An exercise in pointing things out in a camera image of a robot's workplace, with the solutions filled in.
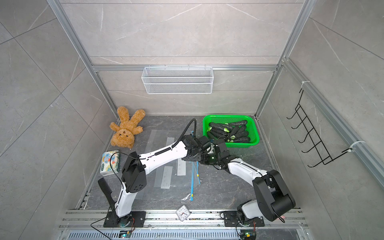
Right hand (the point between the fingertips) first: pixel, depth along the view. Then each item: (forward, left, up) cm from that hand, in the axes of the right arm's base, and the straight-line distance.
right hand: (197, 158), depth 85 cm
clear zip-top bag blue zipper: (-1, +3, -9) cm, 9 cm away
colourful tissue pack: (+1, +53, -5) cm, 54 cm away
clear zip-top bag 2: (-10, +15, -9) cm, 20 cm away
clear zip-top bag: (+21, +27, -9) cm, 35 cm away
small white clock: (-26, +8, -8) cm, 29 cm away
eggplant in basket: (+30, -32, -4) cm, 44 cm away
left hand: (+1, 0, +1) cm, 2 cm away
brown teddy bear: (+19, +48, 0) cm, 52 cm away
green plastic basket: (+31, -20, 0) cm, 37 cm away
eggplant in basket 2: (+24, -16, -8) cm, 30 cm away
